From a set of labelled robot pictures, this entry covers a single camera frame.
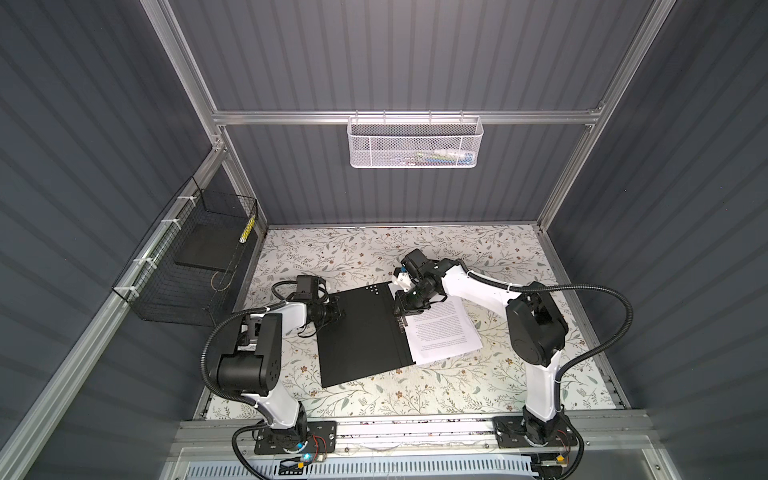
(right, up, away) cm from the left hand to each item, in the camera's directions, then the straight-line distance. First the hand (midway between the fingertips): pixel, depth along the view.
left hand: (343, 312), depth 96 cm
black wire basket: (-35, +16, -22) cm, 44 cm away
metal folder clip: (+19, -3, -2) cm, 19 cm away
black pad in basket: (-32, +21, -17) cm, 42 cm away
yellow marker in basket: (-25, +26, -14) cm, 38 cm away
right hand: (+18, 0, -7) cm, 19 cm away
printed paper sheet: (+31, -5, -5) cm, 32 cm away
